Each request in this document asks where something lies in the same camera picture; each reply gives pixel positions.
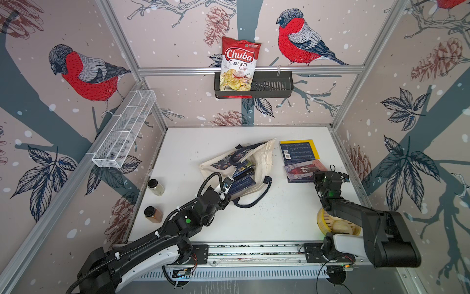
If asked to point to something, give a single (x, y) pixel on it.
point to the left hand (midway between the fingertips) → (228, 181)
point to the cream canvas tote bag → (261, 154)
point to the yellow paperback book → (310, 141)
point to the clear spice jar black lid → (156, 187)
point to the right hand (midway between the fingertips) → (314, 166)
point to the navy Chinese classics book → (241, 184)
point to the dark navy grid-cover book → (298, 150)
